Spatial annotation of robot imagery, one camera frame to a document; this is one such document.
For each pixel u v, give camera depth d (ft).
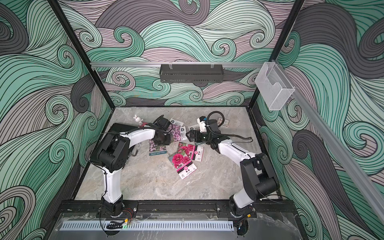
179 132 3.31
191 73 3.13
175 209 2.45
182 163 2.92
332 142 1.70
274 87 2.40
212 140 2.23
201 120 2.61
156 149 3.11
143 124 3.51
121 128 3.31
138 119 3.39
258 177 1.45
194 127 3.51
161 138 2.70
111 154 1.74
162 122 2.67
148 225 2.29
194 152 3.11
